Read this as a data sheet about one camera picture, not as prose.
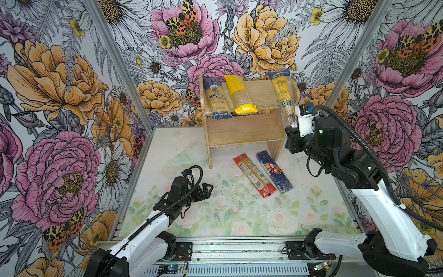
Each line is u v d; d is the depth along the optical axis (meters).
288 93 0.58
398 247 0.36
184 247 0.76
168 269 0.71
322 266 0.72
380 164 0.31
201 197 0.74
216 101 0.68
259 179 0.94
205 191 0.75
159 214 0.55
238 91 0.74
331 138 0.38
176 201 0.58
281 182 0.92
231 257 0.73
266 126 0.94
